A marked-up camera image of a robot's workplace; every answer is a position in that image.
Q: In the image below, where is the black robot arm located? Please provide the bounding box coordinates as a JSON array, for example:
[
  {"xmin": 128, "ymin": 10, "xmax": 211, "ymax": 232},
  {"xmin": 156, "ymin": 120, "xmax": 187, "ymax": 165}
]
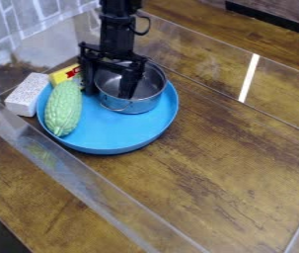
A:
[{"xmin": 77, "ymin": 0, "xmax": 149, "ymax": 99}]

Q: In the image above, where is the small steel pot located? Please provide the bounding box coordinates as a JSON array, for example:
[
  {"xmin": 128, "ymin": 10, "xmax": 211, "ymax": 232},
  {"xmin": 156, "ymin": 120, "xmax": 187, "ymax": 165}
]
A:
[{"xmin": 93, "ymin": 61, "xmax": 167, "ymax": 115}]

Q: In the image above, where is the round blue tray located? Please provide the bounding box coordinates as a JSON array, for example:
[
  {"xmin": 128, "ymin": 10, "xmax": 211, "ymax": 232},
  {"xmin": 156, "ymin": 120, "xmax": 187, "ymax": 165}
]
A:
[{"xmin": 37, "ymin": 82, "xmax": 179, "ymax": 155}]

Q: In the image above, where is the clear acrylic enclosure wall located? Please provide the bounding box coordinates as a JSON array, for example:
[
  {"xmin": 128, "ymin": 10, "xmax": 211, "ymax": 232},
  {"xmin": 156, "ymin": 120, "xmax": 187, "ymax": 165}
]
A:
[{"xmin": 0, "ymin": 0, "xmax": 299, "ymax": 253}]

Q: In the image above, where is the green bitter gourd toy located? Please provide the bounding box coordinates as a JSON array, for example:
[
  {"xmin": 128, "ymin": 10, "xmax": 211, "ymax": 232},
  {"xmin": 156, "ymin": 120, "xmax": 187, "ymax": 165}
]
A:
[{"xmin": 45, "ymin": 81, "xmax": 81, "ymax": 136}]

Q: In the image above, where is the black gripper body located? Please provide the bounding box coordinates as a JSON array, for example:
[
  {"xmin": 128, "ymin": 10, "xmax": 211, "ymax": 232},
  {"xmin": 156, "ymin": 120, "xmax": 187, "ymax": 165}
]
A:
[{"xmin": 77, "ymin": 42, "xmax": 148, "ymax": 74}]

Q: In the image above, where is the white speckled foam block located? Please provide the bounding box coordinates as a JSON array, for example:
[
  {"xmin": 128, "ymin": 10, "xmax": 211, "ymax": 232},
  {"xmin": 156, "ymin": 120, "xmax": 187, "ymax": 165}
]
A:
[{"xmin": 4, "ymin": 72, "xmax": 49, "ymax": 117}]

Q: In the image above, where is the yellow box with red label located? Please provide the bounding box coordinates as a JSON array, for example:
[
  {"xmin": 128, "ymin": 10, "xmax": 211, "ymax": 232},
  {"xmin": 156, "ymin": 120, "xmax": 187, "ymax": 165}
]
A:
[{"xmin": 49, "ymin": 63, "xmax": 83, "ymax": 88}]

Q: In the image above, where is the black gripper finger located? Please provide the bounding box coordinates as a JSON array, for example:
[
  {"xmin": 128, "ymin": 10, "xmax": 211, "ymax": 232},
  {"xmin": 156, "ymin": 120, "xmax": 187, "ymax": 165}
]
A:
[
  {"xmin": 119, "ymin": 68, "xmax": 143, "ymax": 99},
  {"xmin": 80, "ymin": 58, "xmax": 96, "ymax": 95}
]

